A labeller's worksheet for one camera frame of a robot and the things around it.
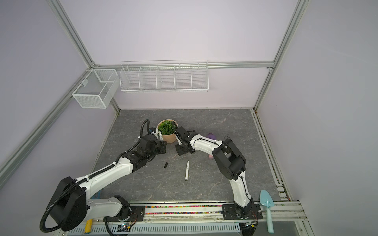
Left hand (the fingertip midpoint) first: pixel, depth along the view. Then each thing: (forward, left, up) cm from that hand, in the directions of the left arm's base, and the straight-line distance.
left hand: (166, 144), depth 85 cm
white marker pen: (-12, -11, -13) cm, 21 cm away
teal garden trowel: (-30, -52, -12) cm, 61 cm away
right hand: (+1, -8, -12) cm, 14 cm away
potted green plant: (+12, 0, -2) cm, 12 cm away
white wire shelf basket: (+45, -16, +15) cm, 50 cm away
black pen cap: (-7, +2, -14) cm, 16 cm away
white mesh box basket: (+36, +46, +13) cm, 60 cm away
